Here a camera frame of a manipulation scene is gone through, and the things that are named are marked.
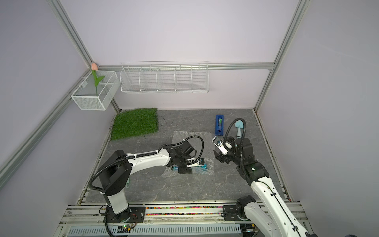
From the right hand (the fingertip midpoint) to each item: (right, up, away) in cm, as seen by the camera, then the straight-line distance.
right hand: (222, 141), depth 77 cm
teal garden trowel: (+19, +9, +35) cm, 41 cm away
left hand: (-18, -16, +10) cm, 26 cm away
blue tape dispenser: (+3, +8, +28) cm, 29 cm away
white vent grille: (-32, -42, -6) cm, 53 cm away
